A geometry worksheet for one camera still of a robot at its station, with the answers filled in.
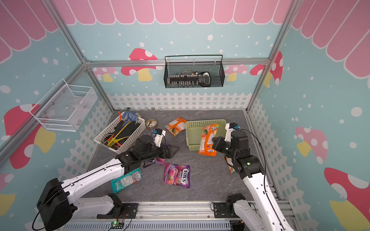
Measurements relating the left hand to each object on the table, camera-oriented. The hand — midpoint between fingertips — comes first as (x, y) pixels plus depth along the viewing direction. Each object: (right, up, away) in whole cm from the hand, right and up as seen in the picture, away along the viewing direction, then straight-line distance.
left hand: (174, 150), depth 77 cm
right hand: (+20, +7, -5) cm, 22 cm away
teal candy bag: (-30, -19, +5) cm, 36 cm away
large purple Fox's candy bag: (+1, -16, +7) cm, 18 cm away
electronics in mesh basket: (+8, +42, +13) cm, 44 cm away
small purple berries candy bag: (-11, -10, +14) cm, 20 cm away
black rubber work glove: (-33, +12, +24) cm, 42 cm away
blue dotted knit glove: (-39, +19, +31) cm, 53 cm away
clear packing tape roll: (-21, +14, +34) cm, 42 cm away
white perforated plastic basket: (-49, +11, +23) cm, 55 cm away
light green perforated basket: (+12, +11, +29) cm, 33 cm away
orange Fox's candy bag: (+19, +10, +2) cm, 21 cm away
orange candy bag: (-1, +12, +29) cm, 32 cm away
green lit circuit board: (-29, -38, -4) cm, 47 cm away
